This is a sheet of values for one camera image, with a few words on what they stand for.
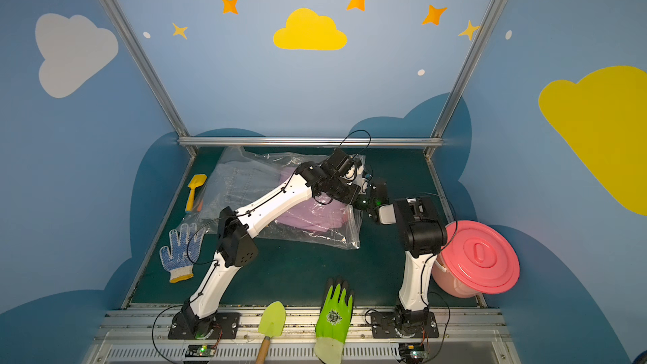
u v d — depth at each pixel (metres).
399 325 0.67
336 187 0.71
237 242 0.51
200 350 0.71
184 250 0.89
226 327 0.75
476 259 0.69
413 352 0.71
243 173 1.04
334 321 0.75
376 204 0.84
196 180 1.08
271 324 0.75
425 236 0.54
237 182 1.01
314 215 0.86
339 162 0.66
